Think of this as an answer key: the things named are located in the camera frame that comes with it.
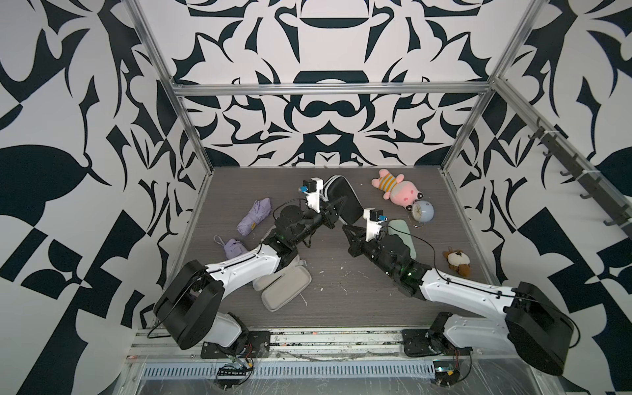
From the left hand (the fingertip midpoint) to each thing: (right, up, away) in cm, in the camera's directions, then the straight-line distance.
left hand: (340, 190), depth 73 cm
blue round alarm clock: (+34, -8, +24) cm, 42 cm away
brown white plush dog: (+44, -25, +16) cm, 53 cm away
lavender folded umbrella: (-30, -8, +26) cm, 40 cm away
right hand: (+2, -10, +5) cm, 11 cm away
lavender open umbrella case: (-17, -33, +10) cm, 38 cm away
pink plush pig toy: (+29, -1, +29) cm, 41 cm away
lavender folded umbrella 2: (-38, -20, +18) cm, 46 cm away
